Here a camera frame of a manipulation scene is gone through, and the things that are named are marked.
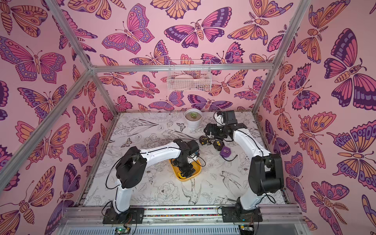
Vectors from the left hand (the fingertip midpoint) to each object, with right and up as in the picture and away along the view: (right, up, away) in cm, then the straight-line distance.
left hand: (187, 171), depth 87 cm
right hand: (+12, +24, +2) cm, 27 cm away
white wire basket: (+1, +56, +5) cm, 56 cm away
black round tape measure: (+21, +14, +10) cm, 27 cm away
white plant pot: (+4, +34, +16) cm, 37 cm away
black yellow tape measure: (+11, +17, +13) cm, 24 cm away
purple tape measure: (+25, +10, +7) cm, 28 cm away
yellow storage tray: (+5, +4, 0) cm, 6 cm away
